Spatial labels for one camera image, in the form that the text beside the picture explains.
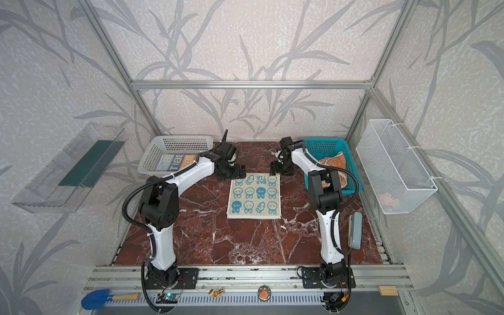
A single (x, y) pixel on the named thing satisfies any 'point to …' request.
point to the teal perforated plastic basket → (322, 148)
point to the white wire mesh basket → (396, 181)
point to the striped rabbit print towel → (174, 162)
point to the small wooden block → (388, 291)
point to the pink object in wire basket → (386, 199)
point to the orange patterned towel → (336, 161)
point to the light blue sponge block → (355, 230)
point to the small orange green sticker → (217, 293)
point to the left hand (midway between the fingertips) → (241, 169)
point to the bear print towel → (256, 196)
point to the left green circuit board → (167, 298)
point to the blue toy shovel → (96, 300)
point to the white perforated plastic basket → (176, 144)
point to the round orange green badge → (264, 293)
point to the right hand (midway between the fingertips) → (277, 168)
